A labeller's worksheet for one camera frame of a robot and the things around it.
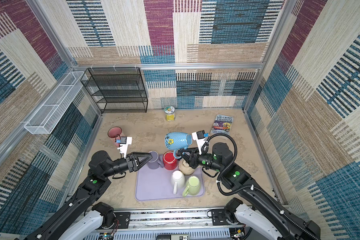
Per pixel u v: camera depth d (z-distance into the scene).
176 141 0.63
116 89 1.08
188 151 0.61
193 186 0.74
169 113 1.08
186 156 0.65
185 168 0.82
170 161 0.85
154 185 0.83
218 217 0.73
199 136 0.59
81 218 0.58
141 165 0.62
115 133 0.99
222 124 1.08
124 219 0.74
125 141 0.63
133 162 0.59
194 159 0.58
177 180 0.76
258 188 0.47
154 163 0.85
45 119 0.71
